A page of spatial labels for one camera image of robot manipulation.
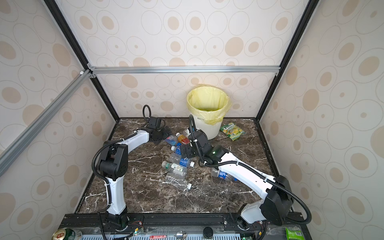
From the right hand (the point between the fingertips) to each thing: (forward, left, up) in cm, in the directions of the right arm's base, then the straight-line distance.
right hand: (188, 145), depth 78 cm
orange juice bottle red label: (+18, +6, -17) cm, 25 cm away
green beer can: (-37, +50, -9) cm, 63 cm away
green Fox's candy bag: (+26, -30, -19) cm, 44 cm away
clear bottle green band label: (-6, +8, -14) cm, 17 cm away
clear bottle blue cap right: (-9, -18, -17) cm, 26 cm away
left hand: (+20, +13, -11) cm, 26 cm away
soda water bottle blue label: (-1, +4, -16) cm, 16 cm away
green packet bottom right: (-37, -50, -20) cm, 65 cm away
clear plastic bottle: (-13, +6, -17) cm, 22 cm away
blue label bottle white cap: (+8, +8, -17) cm, 20 cm away
